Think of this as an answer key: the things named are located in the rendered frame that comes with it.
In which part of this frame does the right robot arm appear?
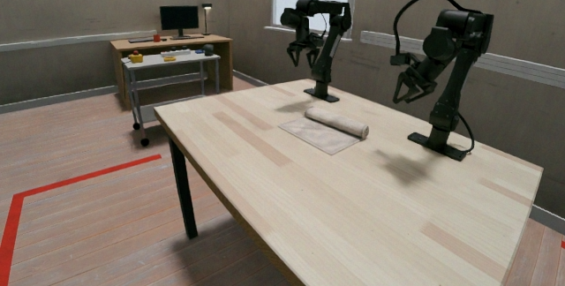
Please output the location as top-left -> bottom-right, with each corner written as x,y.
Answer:
280,0 -> 352,103

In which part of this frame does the beige cloth towel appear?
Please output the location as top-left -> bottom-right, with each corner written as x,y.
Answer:
277,106 -> 369,155

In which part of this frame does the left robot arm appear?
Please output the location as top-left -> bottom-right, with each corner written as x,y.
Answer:
407,9 -> 494,162

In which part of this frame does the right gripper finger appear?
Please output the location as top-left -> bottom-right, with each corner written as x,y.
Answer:
306,49 -> 320,69
287,46 -> 301,67

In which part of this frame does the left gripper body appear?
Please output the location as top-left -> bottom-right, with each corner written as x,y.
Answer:
395,52 -> 447,92

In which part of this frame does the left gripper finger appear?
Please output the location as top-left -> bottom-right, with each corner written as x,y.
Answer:
392,73 -> 420,104
404,79 -> 433,104

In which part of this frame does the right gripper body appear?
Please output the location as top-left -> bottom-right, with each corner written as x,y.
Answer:
287,28 -> 323,52

